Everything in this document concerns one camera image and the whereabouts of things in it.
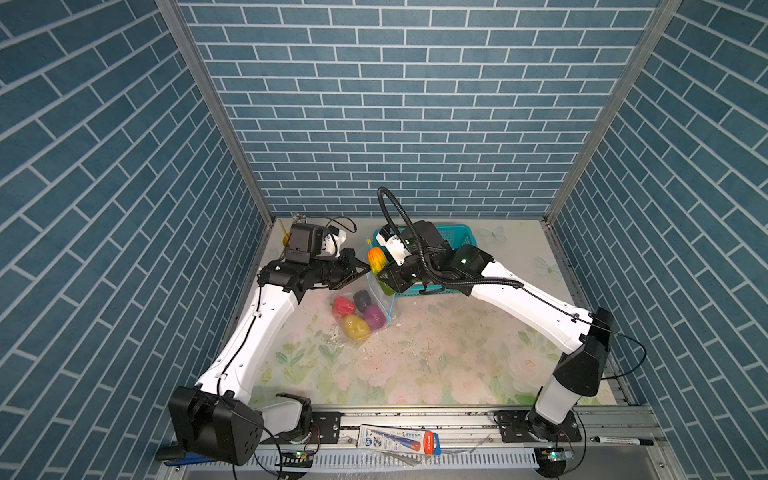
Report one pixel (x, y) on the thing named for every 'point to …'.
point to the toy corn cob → (377, 260)
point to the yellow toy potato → (355, 326)
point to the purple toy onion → (375, 317)
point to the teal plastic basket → (454, 235)
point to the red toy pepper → (342, 306)
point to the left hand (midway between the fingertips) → (372, 267)
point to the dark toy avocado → (362, 299)
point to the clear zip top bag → (379, 296)
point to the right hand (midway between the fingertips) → (378, 269)
